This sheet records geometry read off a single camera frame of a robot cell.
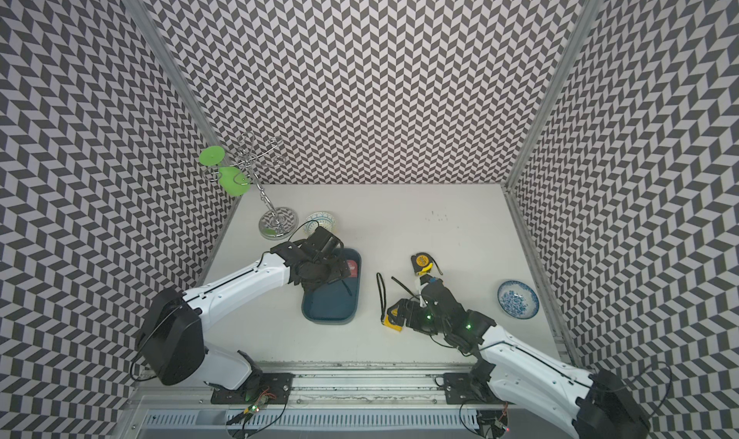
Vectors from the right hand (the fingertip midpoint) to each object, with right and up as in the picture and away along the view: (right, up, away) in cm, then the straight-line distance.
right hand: (398, 321), depth 78 cm
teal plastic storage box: (-18, +3, +8) cm, 20 cm away
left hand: (-18, +10, +5) cm, 21 cm away
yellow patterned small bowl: (-28, +27, +26) cm, 47 cm away
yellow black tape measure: (+9, +14, +15) cm, 22 cm away
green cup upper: (-54, +47, +4) cm, 71 cm away
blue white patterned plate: (+37, +3, +8) cm, 38 cm away
